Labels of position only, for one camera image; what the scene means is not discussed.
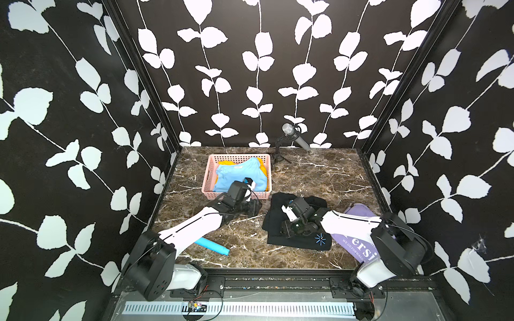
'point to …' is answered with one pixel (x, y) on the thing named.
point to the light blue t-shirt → (250, 168)
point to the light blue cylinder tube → (210, 245)
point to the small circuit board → (197, 307)
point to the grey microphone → (294, 133)
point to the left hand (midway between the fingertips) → (258, 201)
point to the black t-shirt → (275, 215)
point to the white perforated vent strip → (239, 306)
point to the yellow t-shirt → (229, 162)
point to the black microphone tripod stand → (277, 151)
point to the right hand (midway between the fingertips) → (281, 229)
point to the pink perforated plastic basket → (209, 179)
